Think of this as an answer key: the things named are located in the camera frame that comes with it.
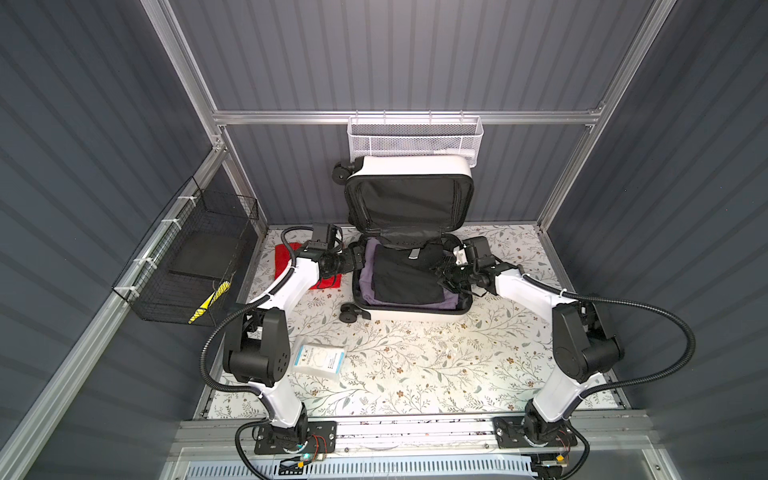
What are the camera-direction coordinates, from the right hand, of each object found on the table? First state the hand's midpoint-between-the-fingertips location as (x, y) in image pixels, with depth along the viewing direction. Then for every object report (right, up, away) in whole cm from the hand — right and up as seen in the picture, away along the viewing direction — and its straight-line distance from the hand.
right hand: (434, 274), depth 91 cm
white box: (-34, -24, -9) cm, 42 cm away
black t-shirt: (-9, -1, +6) cm, 11 cm away
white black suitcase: (-8, +20, +8) cm, 23 cm away
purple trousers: (-21, -5, -1) cm, 21 cm away
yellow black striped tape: (-55, -5, -23) cm, 60 cm away
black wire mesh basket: (-62, +9, -15) cm, 65 cm away
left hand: (-26, +4, +1) cm, 26 cm away
